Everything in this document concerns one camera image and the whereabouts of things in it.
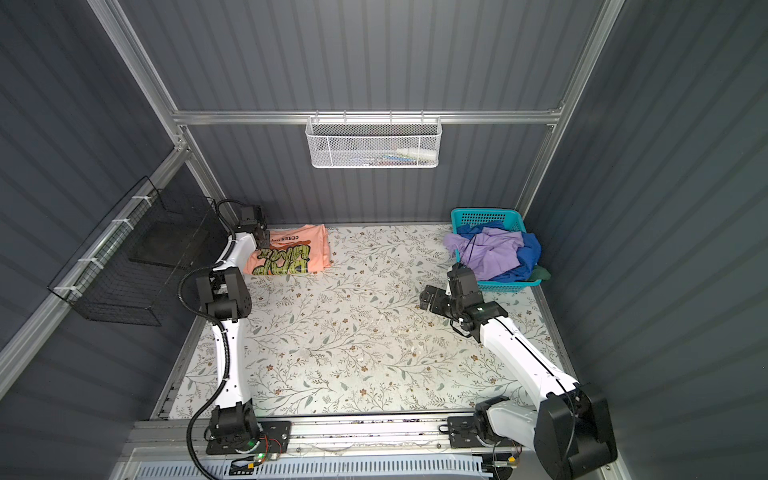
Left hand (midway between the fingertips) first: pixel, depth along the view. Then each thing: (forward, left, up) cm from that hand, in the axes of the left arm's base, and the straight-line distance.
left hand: (248, 237), depth 109 cm
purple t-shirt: (-20, -83, +9) cm, 85 cm away
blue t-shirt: (-21, -95, +9) cm, 98 cm away
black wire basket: (-29, +11, +23) cm, 38 cm away
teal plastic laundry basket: (+2, -99, +4) cm, 99 cm away
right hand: (-35, -64, +7) cm, 73 cm away
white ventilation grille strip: (-73, -68, -7) cm, 100 cm away
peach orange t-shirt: (-3, -16, -4) cm, 17 cm away
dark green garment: (-27, -98, +6) cm, 102 cm away
